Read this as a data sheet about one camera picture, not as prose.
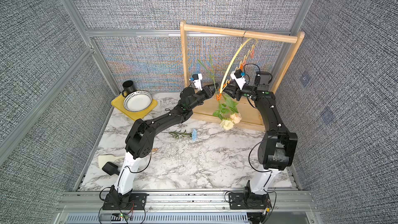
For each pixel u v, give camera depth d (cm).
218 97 80
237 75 69
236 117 83
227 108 84
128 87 113
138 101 114
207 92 76
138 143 57
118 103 114
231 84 78
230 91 75
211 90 80
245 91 73
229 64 72
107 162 84
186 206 73
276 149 48
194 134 92
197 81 78
